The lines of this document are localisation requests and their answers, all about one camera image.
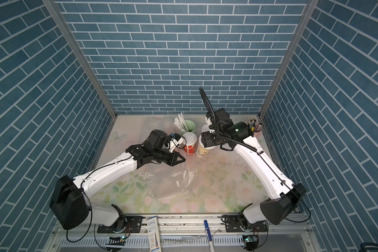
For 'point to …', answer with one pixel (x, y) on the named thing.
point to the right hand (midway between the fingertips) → (209, 139)
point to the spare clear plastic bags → (135, 135)
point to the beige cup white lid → (201, 150)
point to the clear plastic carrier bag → (163, 181)
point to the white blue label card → (154, 234)
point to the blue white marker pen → (211, 245)
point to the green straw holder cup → (191, 125)
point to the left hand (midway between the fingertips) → (188, 161)
